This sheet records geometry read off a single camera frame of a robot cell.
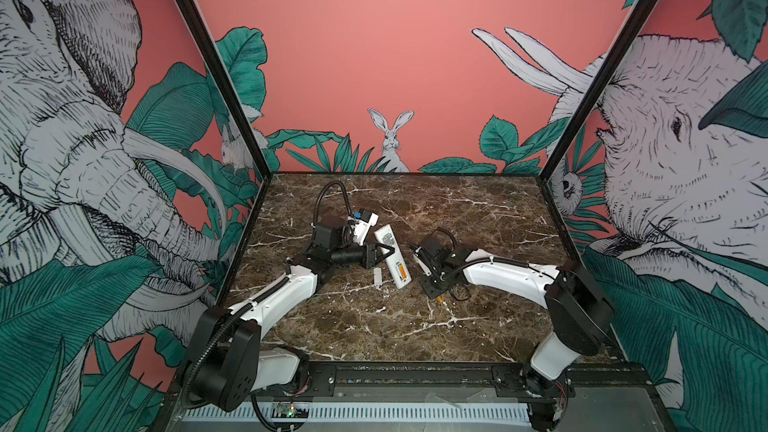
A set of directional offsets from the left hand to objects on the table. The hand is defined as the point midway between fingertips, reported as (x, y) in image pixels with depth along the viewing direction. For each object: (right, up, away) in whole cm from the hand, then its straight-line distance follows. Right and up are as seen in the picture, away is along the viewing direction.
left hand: (391, 247), depth 78 cm
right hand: (+10, -12, +8) cm, 18 cm away
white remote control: (+1, -4, +1) cm, 4 cm away
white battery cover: (-4, -11, +15) cm, 19 cm away
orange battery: (+15, -17, +10) cm, 24 cm away
